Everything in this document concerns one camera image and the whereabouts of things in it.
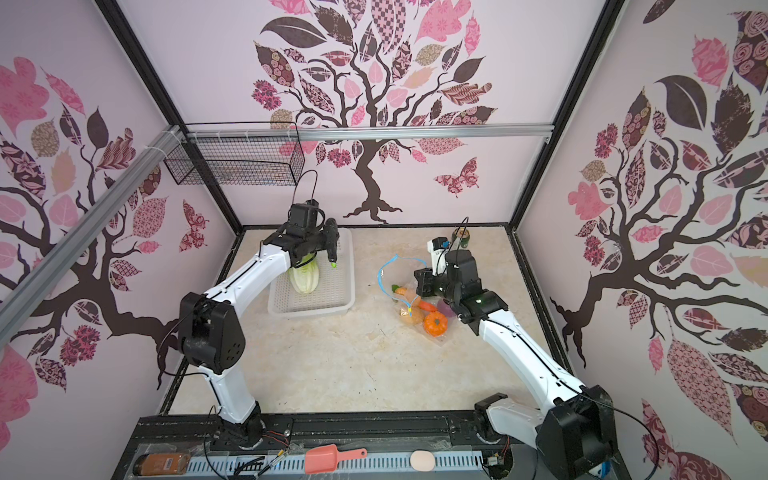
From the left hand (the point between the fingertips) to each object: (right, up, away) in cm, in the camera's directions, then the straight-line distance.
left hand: (334, 237), depth 91 cm
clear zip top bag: (+29, -24, -1) cm, 38 cm away
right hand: (+25, -9, -12) cm, 29 cm away
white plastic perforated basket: (-1, -18, +7) cm, 19 cm away
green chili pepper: (+1, -9, -5) cm, 10 cm away
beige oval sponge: (+25, -55, -22) cm, 64 cm away
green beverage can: (+43, +1, +13) cm, 45 cm away
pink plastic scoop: (+2, -55, -21) cm, 59 cm away
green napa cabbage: (-10, -13, +4) cm, 17 cm away
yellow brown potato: (+24, -24, -3) cm, 34 cm away
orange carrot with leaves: (+21, -17, -4) cm, 27 cm away
